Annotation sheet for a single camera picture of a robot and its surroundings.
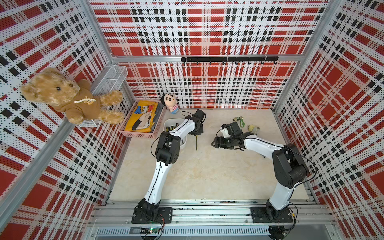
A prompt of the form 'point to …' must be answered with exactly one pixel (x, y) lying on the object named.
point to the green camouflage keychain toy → (242, 123)
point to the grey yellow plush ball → (254, 129)
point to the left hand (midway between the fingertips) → (199, 130)
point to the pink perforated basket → (124, 116)
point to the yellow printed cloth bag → (142, 117)
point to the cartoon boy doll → (169, 100)
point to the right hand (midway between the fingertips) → (218, 143)
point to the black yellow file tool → (196, 142)
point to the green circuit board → (149, 230)
